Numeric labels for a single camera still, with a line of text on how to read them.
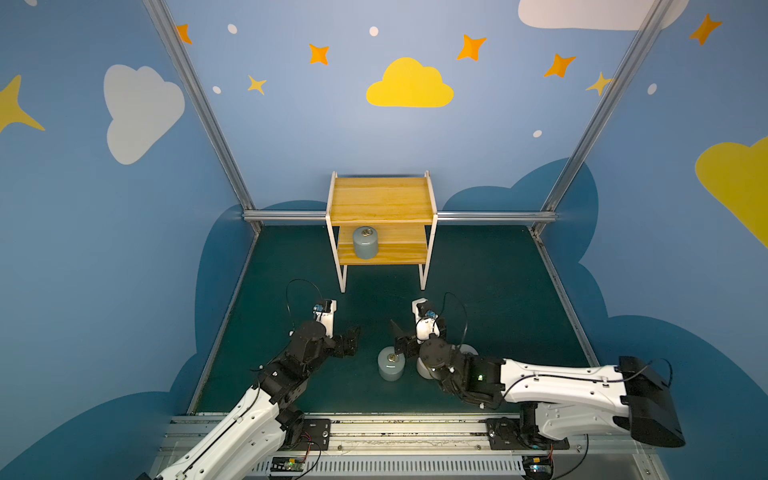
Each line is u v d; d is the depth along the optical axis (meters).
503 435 0.74
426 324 0.61
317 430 0.75
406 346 0.63
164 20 0.70
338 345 0.70
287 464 0.72
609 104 0.85
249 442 0.57
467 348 0.82
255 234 1.23
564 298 1.07
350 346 0.72
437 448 0.73
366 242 0.86
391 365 0.79
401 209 0.81
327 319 0.70
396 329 0.66
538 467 0.73
